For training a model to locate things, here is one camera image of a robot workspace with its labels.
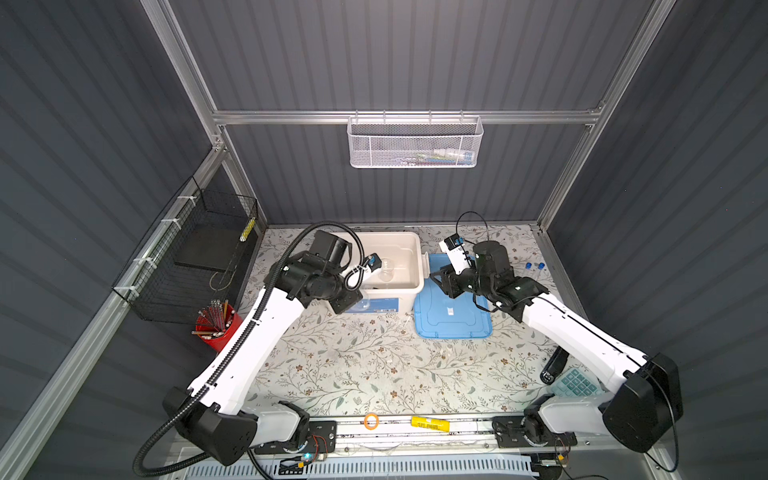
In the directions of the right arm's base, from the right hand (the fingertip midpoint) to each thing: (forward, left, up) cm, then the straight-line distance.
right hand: (440, 273), depth 79 cm
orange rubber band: (-31, +20, -21) cm, 43 cm away
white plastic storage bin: (+12, +12, -24) cm, 29 cm away
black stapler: (-19, -30, -16) cm, 39 cm away
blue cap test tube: (+8, -32, -7) cm, 34 cm away
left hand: (-6, +23, +3) cm, 24 cm away
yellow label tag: (-32, +6, -19) cm, 38 cm away
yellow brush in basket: (+10, +53, +7) cm, 54 cm away
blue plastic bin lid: (-1, -2, -21) cm, 22 cm away
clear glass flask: (+14, +15, -19) cm, 28 cm away
